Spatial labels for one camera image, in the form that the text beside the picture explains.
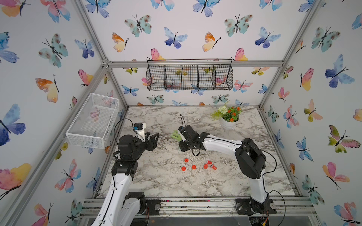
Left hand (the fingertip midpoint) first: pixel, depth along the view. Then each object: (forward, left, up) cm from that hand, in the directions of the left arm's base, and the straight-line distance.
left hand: (155, 132), depth 77 cm
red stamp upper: (-8, -31, -22) cm, 39 cm away
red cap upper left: (-6, -17, -23) cm, 29 cm away
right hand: (+2, -14, -16) cm, 21 cm away
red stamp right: (-11, -34, -22) cm, 42 cm away
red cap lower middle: (-10, -21, -23) cm, 33 cm away
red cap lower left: (-12, -15, -22) cm, 29 cm away
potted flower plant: (+19, -46, -10) cm, 51 cm away
